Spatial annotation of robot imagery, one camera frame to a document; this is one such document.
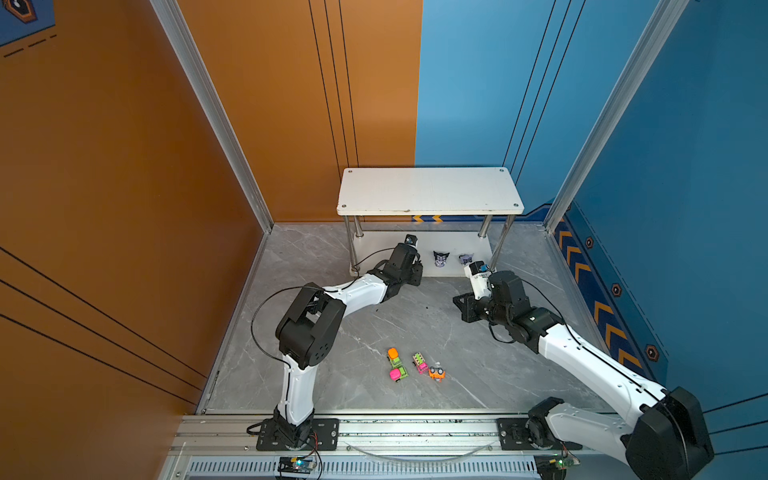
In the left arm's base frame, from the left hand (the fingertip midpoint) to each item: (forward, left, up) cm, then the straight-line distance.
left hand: (417, 262), depth 97 cm
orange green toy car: (-29, +7, -8) cm, 31 cm away
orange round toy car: (-33, -5, -7) cm, 34 cm away
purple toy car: (+1, -16, +1) cm, 16 cm away
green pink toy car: (-30, 0, -7) cm, 31 cm away
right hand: (-17, -9, +6) cm, 20 cm away
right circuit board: (-53, -32, -11) cm, 62 cm away
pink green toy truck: (-33, +6, -7) cm, 34 cm away
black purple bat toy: (0, -7, +2) cm, 8 cm away
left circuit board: (-53, +30, -11) cm, 62 cm away
